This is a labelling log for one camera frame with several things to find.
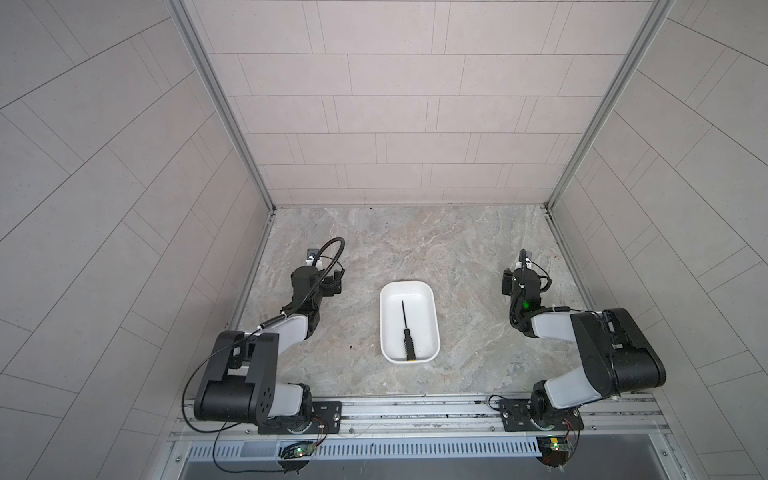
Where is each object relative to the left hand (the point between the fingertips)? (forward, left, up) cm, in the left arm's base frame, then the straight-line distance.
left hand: (325, 265), depth 92 cm
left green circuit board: (-46, 0, -4) cm, 46 cm away
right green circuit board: (-46, -59, -6) cm, 75 cm away
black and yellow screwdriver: (-22, -26, -5) cm, 34 cm away
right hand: (+1, -61, -1) cm, 61 cm away
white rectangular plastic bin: (-11, -28, -5) cm, 30 cm away
